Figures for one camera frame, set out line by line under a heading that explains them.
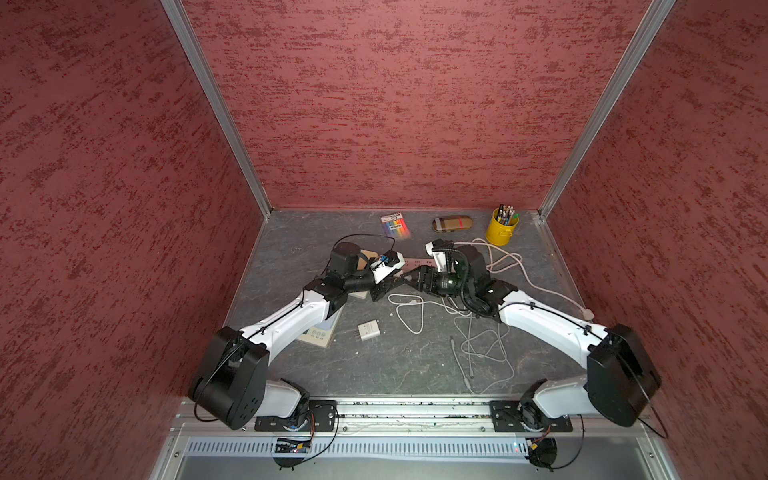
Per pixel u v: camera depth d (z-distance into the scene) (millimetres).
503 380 809
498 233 1045
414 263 755
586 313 952
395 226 1136
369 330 871
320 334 860
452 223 1139
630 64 798
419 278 710
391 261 670
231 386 416
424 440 713
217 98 867
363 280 710
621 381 438
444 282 696
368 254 669
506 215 977
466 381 793
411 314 923
